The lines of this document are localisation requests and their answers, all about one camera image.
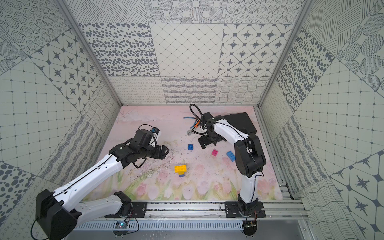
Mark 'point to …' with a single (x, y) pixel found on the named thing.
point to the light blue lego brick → (231, 156)
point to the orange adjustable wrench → (192, 131)
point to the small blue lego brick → (190, 147)
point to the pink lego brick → (214, 152)
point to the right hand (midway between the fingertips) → (211, 144)
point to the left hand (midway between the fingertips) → (166, 150)
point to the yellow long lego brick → (180, 169)
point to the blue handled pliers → (188, 117)
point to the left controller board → (120, 224)
